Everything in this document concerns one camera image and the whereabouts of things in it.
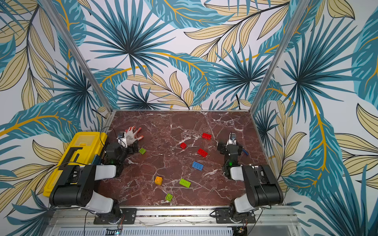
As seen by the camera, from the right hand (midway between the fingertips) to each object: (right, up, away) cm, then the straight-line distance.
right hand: (231, 141), depth 92 cm
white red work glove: (-66, +3, +9) cm, 67 cm away
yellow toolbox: (-78, 0, -12) cm, 79 cm away
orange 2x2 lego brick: (-43, -21, -10) cm, 49 cm away
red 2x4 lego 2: (-18, -8, +3) cm, 20 cm away
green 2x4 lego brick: (-29, -23, -8) cm, 38 cm away
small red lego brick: (-30, -4, +6) cm, 31 cm away
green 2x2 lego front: (-37, -29, -12) cm, 48 cm away
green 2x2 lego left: (-56, -7, +3) cm, 57 cm away
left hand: (-63, 0, +1) cm, 63 cm away
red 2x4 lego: (-14, +2, +11) cm, 18 cm away
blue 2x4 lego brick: (-21, -15, -2) cm, 26 cm away
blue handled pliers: (+10, -7, +4) cm, 13 cm away
